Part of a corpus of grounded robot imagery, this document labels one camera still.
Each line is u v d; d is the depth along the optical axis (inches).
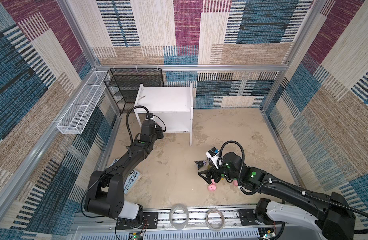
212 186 32.0
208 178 26.5
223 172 25.7
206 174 26.4
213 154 26.5
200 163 35.8
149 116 29.3
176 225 27.1
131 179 33.3
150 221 28.7
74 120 35.4
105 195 16.7
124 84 41.1
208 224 28.2
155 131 27.7
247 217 28.7
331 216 15.8
